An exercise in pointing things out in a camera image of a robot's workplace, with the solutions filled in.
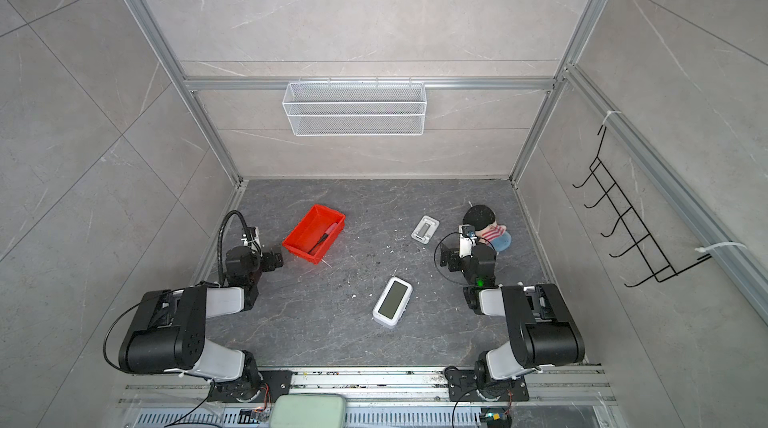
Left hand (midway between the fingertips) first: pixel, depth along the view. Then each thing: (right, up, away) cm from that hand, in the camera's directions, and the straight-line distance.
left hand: (262, 239), depth 93 cm
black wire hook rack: (+97, -1, -32) cm, 102 cm away
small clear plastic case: (+53, +2, +10) cm, 54 cm away
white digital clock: (+42, -17, -9) cm, 46 cm away
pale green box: (+22, -37, -25) cm, 50 cm away
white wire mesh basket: (+29, +44, +8) cm, 54 cm away
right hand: (+62, 0, +1) cm, 62 cm away
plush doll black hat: (+71, +7, +4) cm, 72 cm away
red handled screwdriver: (+17, -1, +8) cm, 19 cm away
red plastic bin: (+13, +4, +11) cm, 18 cm away
